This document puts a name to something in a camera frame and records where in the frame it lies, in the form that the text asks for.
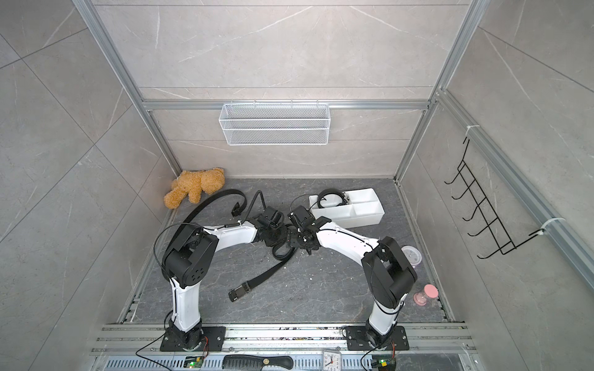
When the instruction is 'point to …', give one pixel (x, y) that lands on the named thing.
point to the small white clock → (332, 360)
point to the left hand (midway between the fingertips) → (292, 236)
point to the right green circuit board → (384, 362)
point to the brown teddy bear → (192, 184)
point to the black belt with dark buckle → (237, 211)
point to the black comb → (250, 362)
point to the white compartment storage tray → (363, 208)
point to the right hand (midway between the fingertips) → (298, 242)
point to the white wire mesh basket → (308, 124)
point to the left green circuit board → (192, 362)
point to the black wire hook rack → (496, 233)
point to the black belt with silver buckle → (345, 198)
